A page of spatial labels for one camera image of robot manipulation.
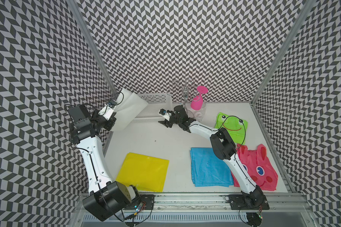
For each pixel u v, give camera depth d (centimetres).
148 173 80
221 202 75
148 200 72
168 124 91
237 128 99
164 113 84
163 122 89
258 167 84
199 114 104
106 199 41
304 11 69
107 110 59
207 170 84
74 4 71
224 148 62
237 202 74
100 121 59
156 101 87
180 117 81
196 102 100
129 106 72
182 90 89
